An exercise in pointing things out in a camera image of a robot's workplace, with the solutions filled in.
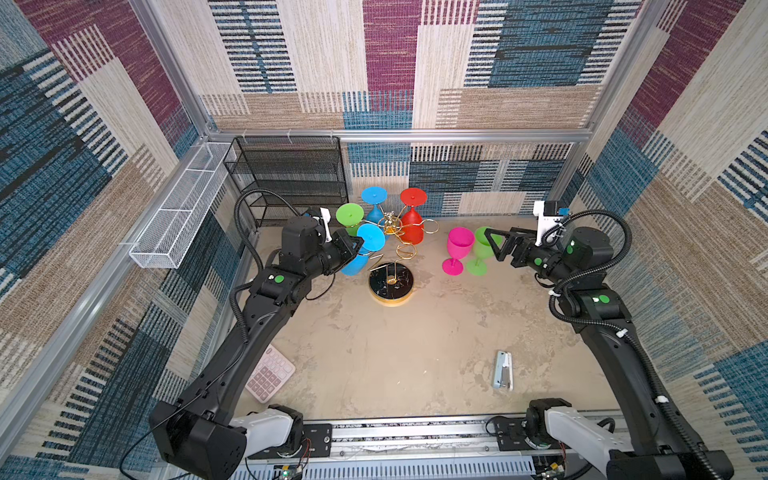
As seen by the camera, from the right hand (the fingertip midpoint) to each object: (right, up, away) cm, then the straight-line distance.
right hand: (498, 235), depth 69 cm
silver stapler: (+5, -37, +11) cm, 39 cm away
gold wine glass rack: (-24, -15, +31) cm, 42 cm away
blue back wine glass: (-29, +12, +17) cm, 36 cm away
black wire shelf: (-54, +25, +39) cm, 71 cm away
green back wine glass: (-35, +6, +12) cm, 38 cm away
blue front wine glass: (-29, -1, +5) cm, 29 cm away
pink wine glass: (-2, -1, +27) cm, 27 cm away
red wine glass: (-19, +3, +10) cm, 22 cm away
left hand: (-30, 0, +1) cm, 30 cm away
